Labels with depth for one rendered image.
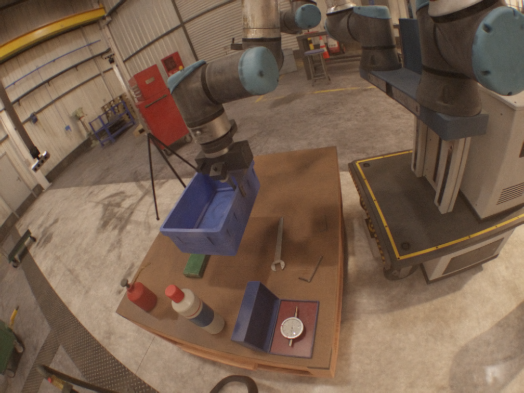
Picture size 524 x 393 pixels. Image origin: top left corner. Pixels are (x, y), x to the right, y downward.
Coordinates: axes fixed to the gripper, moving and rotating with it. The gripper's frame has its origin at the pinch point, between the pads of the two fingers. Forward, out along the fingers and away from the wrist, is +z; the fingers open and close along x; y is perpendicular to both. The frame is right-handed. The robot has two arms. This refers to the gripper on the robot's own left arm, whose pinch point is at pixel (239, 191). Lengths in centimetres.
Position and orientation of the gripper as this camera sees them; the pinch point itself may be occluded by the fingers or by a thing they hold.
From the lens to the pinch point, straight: 61.9
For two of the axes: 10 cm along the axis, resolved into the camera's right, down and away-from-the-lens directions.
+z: 3.0, 7.3, 6.1
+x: 9.3, -0.7, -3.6
